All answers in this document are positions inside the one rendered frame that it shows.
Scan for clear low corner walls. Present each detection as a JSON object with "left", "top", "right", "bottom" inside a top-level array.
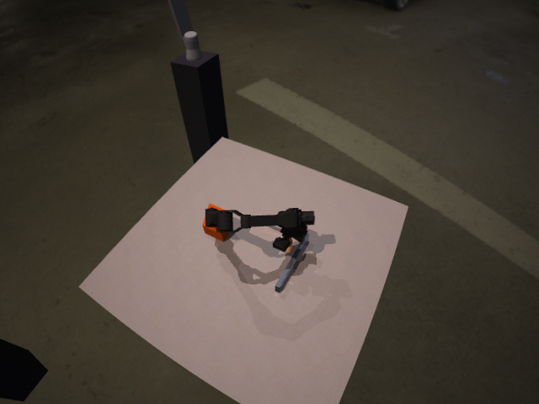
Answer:
[{"left": 269, "top": 226, "right": 309, "bottom": 291}]

